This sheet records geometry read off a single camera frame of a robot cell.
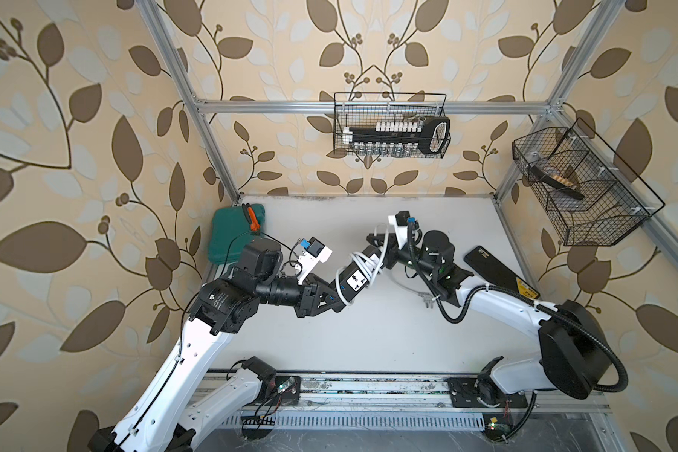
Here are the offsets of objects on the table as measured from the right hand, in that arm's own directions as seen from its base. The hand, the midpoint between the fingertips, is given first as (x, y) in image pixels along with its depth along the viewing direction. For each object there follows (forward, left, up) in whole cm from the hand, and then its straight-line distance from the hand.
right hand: (367, 238), depth 77 cm
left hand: (-20, +8, +8) cm, 23 cm away
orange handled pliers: (+25, +42, -17) cm, 52 cm away
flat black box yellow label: (+1, -44, -23) cm, 50 cm away
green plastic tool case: (+19, +49, -18) cm, 56 cm away
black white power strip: (-17, +3, +11) cm, 21 cm away
